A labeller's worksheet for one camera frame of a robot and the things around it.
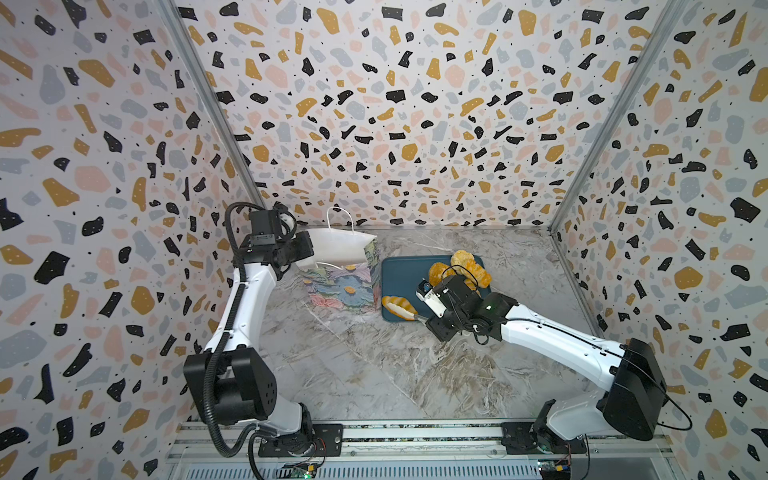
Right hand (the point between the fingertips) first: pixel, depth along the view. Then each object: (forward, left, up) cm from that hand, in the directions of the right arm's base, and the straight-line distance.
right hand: (431, 312), depth 80 cm
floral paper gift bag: (+8, +23, +7) cm, 26 cm away
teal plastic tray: (+24, +8, -18) cm, 31 cm away
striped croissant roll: (+8, +9, -12) cm, 17 cm away
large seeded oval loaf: (+22, -3, -11) cm, 25 cm away
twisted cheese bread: (+19, -16, -10) cm, 27 cm away
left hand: (+16, +33, +12) cm, 39 cm away
